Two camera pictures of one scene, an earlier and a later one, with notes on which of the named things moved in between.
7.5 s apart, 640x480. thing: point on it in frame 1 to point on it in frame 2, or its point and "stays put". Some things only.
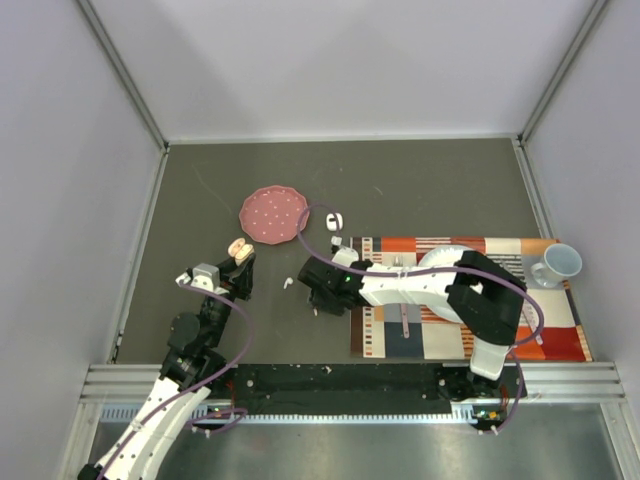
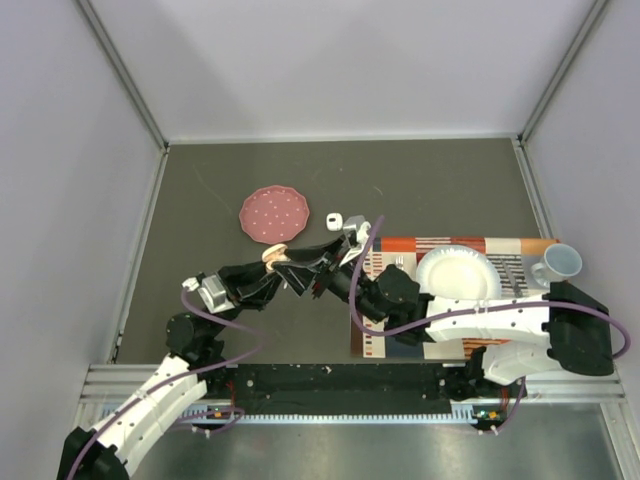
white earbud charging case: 331,222 stays put
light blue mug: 561,261 stays put
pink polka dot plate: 270,215 stays put
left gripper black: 241,275 to 248,286
